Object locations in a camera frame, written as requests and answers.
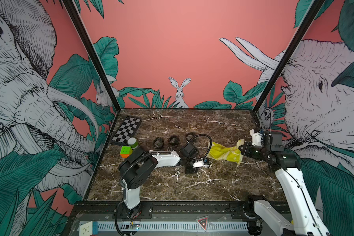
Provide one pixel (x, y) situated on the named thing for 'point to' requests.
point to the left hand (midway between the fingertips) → (198, 166)
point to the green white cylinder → (132, 142)
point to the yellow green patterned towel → (233, 154)
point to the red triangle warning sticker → (203, 221)
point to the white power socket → (89, 228)
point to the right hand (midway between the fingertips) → (238, 144)
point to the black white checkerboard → (127, 131)
